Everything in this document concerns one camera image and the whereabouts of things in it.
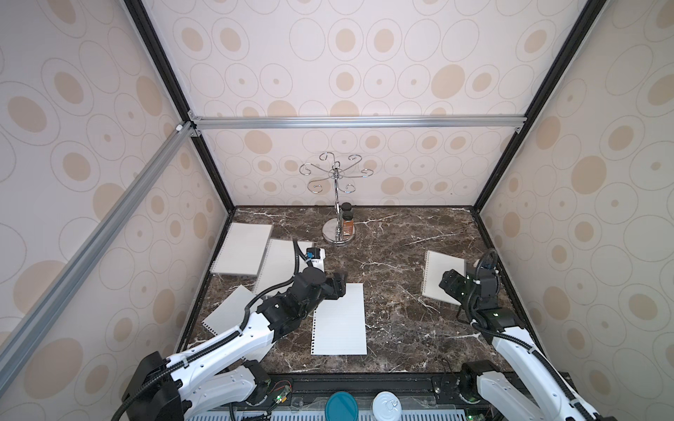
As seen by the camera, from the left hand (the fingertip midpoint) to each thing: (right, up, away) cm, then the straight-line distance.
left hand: (348, 275), depth 76 cm
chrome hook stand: (-6, +14, +34) cm, 38 cm away
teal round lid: (-2, -31, -11) cm, 33 cm away
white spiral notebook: (+34, 0, +24) cm, 41 cm away
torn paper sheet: (-3, -18, +11) cm, 21 cm away
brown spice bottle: (0, +18, +24) cm, 31 cm away
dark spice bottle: (0, +23, +28) cm, 36 cm away
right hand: (+37, -3, +7) cm, 37 cm away
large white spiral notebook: (-43, +5, +32) cm, 54 cm away
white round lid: (+9, -32, -9) cm, 35 cm away
